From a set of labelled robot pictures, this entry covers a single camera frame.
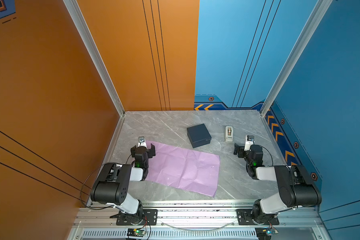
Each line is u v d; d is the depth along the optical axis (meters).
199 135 0.98
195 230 0.71
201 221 0.74
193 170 0.90
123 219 0.72
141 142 0.80
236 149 0.87
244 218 0.72
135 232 0.71
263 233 0.70
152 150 0.89
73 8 0.70
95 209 0.45
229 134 1.02
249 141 0.82
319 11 0.71
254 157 0.72
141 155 0.72
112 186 0.45
